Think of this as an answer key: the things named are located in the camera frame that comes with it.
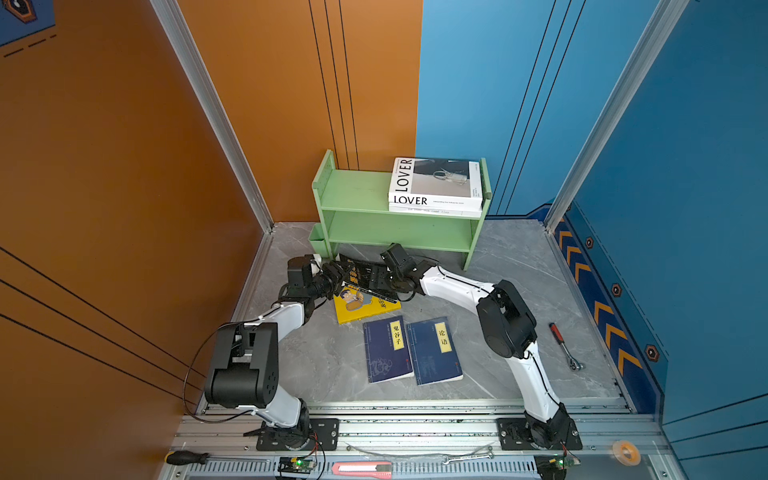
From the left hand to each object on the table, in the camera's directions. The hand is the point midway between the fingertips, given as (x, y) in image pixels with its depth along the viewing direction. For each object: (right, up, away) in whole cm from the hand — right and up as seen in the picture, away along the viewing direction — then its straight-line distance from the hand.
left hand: (354, 266), depth 90 cm
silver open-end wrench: (+26, -45, -19) cm, 55 cm away
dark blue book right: (+24, -25, -4) cm, 34 cm away
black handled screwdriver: (-38, -44, -20) cm, 61 cm away
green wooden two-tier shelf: (-1, +16, +9) cm, 19 cm away
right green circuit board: (+51, -47, -19) cm, 72 cm away
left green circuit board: (-11, -47, -19) cm, 52 cm away
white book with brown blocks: (+25, +16, -5) cm, 30 cm away
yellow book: (-2, -12, +7) cm, 14 cm away
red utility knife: (+5, -47, -20) cm, 51 cm away
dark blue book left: (+10, -24, -3) cm, 27 cm away
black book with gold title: (+1, -3, +4) cm, 5 cm away
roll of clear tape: (+68, -44, -19) cm, 83 cm away
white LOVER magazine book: (+25, +24, -4) cm, 35 cm away
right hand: (+6, -6, +7) cm, 10 cm away
